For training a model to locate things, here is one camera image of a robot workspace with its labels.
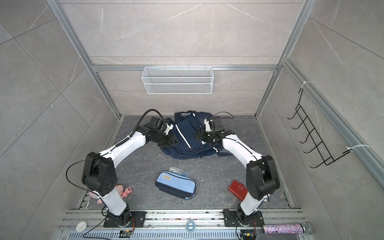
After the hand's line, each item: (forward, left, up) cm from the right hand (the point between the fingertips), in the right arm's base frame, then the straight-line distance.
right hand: (198, 135), depth 89 cm
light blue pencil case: (-26, +13, -10) cm, 31 cm away
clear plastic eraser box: (-17, +10, -13) cm, 24 cm away
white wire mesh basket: (+36, +13, +15) cm, 41 cm away
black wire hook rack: (-20, -54, +11) cm, 59 cm away
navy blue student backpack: (+15, +7, -7) cm, 18 cm away
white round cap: (-44, +58, -13) cm, 74 cm away
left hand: (-3, +13, 0) cm, 13 cm away
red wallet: (-28, -22, -14) cm, 38 cm away
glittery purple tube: (-47, -49, -12) cm, 69 cm away
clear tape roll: (-45, +5, -15) cm, 47 cm away
